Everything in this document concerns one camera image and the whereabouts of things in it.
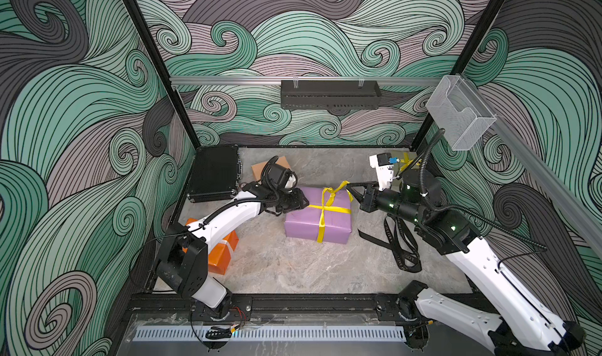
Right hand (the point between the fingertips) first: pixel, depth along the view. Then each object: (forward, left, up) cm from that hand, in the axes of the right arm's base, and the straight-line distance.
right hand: (345, 187), depth 62 cm
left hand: (+7, +10, -19) cm, 22 cm away
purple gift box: (+2, +3, -22) cm, 22 cm away
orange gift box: (-10, +39, -24) cm, 47 cm away
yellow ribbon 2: (+35, -38, -29) cm, 59 cm away
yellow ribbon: (+10, +2, -21) cm, 23 cm away
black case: (+29, +51, -30) cm, 66 cm away
